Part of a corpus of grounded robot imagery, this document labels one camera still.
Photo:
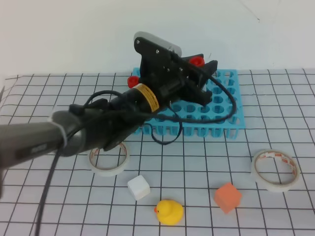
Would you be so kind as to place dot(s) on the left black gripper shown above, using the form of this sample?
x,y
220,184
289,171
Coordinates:
x,y
172,77

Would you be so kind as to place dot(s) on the red capped tube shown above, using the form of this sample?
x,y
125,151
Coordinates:
x,y
132,81
197,61

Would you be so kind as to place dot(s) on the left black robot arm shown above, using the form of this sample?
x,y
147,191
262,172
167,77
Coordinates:
x,y
98,123

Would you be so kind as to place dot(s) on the blue test tube rack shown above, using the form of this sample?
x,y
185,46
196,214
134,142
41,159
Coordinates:
x,y
220,106

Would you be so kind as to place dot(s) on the white grid cloth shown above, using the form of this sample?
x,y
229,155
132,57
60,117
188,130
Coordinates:
x,y
279,111

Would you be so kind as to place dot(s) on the orange cube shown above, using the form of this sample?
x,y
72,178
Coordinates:
x,y
227,197

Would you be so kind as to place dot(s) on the white cube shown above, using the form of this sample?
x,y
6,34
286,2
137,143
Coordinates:
x,y
138,187

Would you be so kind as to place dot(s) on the left white tape roll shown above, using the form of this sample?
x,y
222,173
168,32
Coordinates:
x,y
109,172

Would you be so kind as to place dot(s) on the white tape roll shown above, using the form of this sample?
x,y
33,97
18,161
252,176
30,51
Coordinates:
x,y
284,158
109,172

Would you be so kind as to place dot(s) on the right white tape roll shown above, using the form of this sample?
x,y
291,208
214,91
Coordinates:
x,y
284,158

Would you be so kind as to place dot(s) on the yellow rubber duck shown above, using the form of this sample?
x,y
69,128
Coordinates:
x,y
169,212

